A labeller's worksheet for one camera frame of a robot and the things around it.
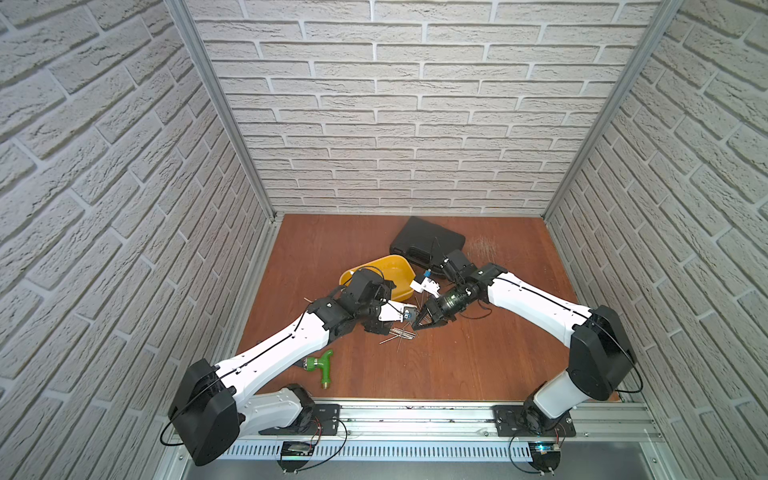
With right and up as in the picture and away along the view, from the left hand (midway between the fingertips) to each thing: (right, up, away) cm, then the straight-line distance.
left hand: (393, 292), depth 80 cm
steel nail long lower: (-1, -15, +8) cm, 17 cm away
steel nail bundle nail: (+3, -14, +8) cm, 16 cm away
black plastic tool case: (+11, +14, +24) cm, 30 cm away
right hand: (+7, -8, -5) cm, 12 cm away
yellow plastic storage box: (+1, +5, +21) cm, 21 cm away
